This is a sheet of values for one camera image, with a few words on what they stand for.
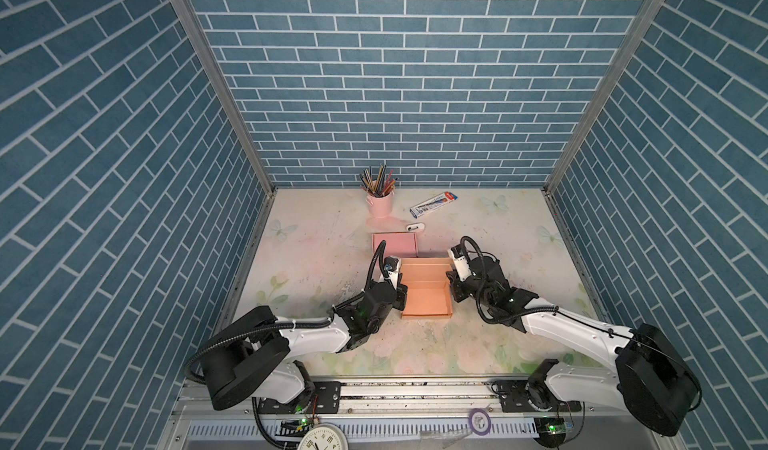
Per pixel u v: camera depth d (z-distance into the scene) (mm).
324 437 654
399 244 1052
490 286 642
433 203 1150
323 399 743
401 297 752
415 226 1064
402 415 723
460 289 755
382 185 1083
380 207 1094
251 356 424
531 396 672
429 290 964
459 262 753
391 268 720
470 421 706
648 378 412
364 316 650
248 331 439
